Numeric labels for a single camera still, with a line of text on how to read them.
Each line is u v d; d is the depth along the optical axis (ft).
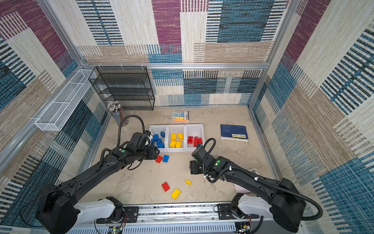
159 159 2.97
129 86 3.55
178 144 3.17
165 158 3.00
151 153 2.40
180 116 3.67
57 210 1.29
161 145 3.08
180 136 3.24
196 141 3.23
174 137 3.26
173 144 3.17
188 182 2.72
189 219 2.39
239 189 2.62
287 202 1.31
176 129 3.39
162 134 3.32
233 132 3.45
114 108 3.17
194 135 3.35
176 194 2.60
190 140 3.24
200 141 3.17
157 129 3.35
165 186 2.67
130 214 2.40
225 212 2.40
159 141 3.23
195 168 2.34
